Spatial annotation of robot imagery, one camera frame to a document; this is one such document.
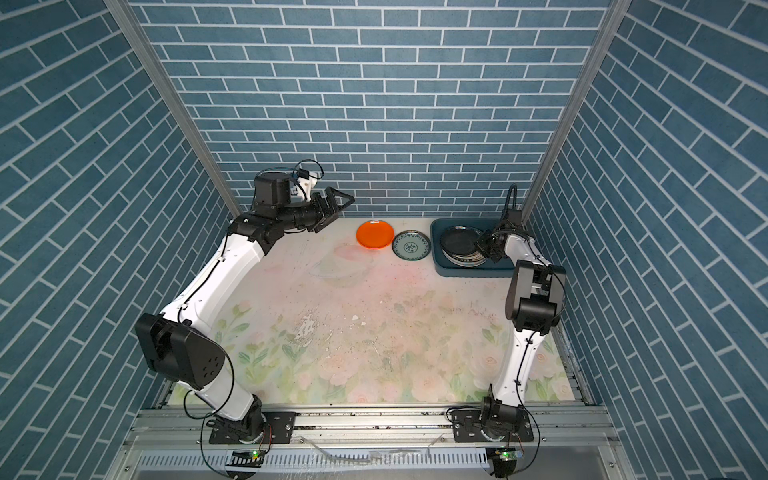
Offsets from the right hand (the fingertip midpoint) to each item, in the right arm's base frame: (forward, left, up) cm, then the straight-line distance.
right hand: (476, 241), depth 103 cm
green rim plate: (-5, +3, -5) cm, 8 cm away
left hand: (-15, +39, +28) cm, 50 cm away
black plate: (+3, +5, -2) cm, 6 cm away
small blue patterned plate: (+3, +23, -7) cm, 24 cm away
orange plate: (+8, +37, -8) cm, 39 cm away
